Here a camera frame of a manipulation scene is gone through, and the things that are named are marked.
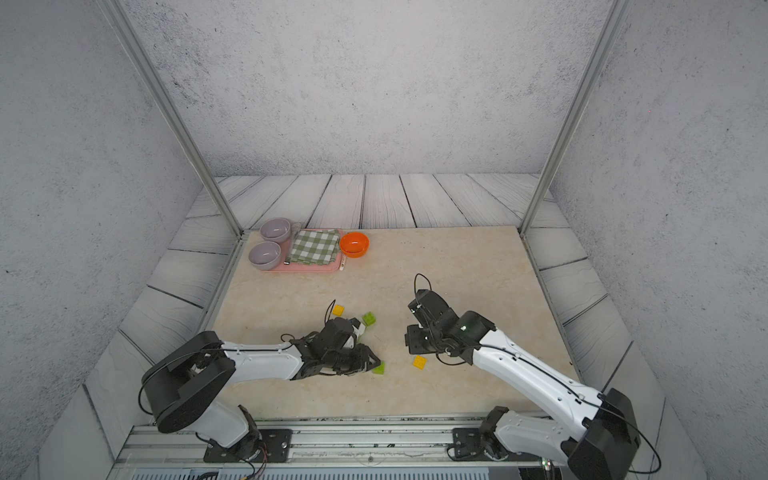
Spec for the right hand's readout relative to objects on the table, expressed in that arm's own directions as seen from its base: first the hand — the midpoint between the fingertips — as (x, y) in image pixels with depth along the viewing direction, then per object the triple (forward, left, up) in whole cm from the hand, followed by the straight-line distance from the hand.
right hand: (413, 340), depth 76 cm
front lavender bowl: (+38, +53, -10) cm, 66 cm away
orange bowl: (+43, +21, -11) cm, 50 cm away
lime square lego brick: (-2, +9, -13) cm, 16 cm away
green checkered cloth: (+43, +35, -12) cm, 57 cm away
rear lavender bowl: (+50, +52, -10) cm, 73 cm away
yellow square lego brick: (0, -2, -14) cm, 14 cm away
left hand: (-3, +8, -11) cm, 14 cm away
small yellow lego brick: (+18, +24, -17) cm, 35 cm away
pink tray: (+34, +45, -13) cm, 58 cm away
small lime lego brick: (+13, +13, -12) cm, 22 cm away
